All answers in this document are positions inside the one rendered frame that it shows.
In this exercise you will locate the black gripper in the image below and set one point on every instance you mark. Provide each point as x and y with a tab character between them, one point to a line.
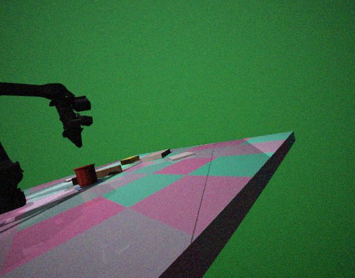
72	128

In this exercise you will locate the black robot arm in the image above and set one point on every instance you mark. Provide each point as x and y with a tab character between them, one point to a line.
11	174

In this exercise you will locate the yellow rectangular block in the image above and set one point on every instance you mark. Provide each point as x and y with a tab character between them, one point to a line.
129	160

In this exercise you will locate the beige flat rectangular block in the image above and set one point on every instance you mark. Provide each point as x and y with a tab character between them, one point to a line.
155	155

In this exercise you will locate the orange flat bar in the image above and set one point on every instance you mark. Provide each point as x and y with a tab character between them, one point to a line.
102	173

